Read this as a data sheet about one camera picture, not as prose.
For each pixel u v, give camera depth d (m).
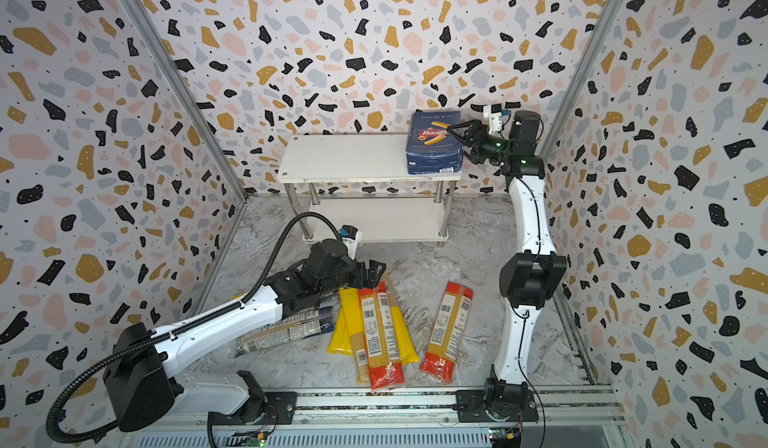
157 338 0.42
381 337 0.81
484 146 0.73
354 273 0.70
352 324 0.84
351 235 0.69
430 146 0.76
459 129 0.76
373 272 0.70
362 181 0.80
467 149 0.78
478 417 0.74
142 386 0.39
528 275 0.55
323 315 0.88
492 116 0.76
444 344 0.82
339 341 0.83
